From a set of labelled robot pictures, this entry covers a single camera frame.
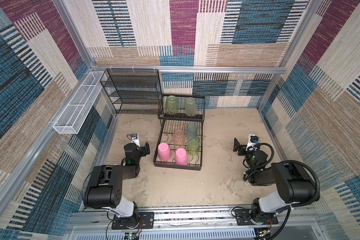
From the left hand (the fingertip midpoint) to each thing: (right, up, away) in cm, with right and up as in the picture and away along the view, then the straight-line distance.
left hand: (138, 141), depth 94 cm
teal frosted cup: (+32, +5, +1) cm, 33 cm away
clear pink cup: (+25, +2, -4) cm, 25 cm away
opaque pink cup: (+26, -8, -11) cm, 29 cm away
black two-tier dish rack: (+19, +11, +16) cm, 27 cm away
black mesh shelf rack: (-9, +35, +17) cm, 40 cm away
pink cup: (+17, -5, -9) cm, 20 cm away
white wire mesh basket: (-25, +12, -22) cm, 36 cm away
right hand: (+63, +1, -4) cm, 63 cm away
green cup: (+21, +21, -6) cm, 30 cm away
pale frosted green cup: (+32, +20, -6) cm, 38 cm away
